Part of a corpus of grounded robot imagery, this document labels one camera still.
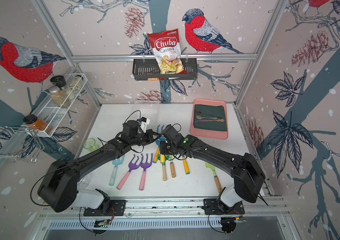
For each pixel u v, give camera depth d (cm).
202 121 111
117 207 73
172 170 85
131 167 88
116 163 88
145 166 88
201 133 105
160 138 81
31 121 59
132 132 66
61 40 83
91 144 95
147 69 95
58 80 74
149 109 117
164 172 85
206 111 115
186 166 87
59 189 42
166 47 82
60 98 72
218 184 81
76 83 85
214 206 73
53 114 74
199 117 110
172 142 60
